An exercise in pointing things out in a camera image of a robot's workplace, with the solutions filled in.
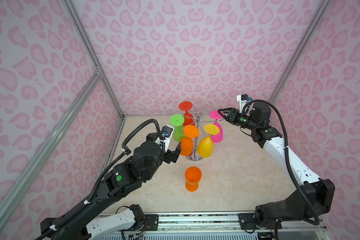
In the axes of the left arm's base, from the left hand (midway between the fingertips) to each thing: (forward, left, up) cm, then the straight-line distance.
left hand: (170, 135), depth 60 cm
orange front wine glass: (+6, -7, -15) cm, 18 cm away
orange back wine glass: (-7, -10, -25) cm, 27 cm away
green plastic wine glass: (+14, -3, -7) cm, 16 cm away
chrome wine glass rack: (+15, -13, -7) cm, 21 cm away
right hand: (+15, -24, -2) cm, 28 cm away
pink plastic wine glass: (+16, -22, -5) cm, 27 cm away
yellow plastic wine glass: (+4, -16, -14) cm, 22 cm away
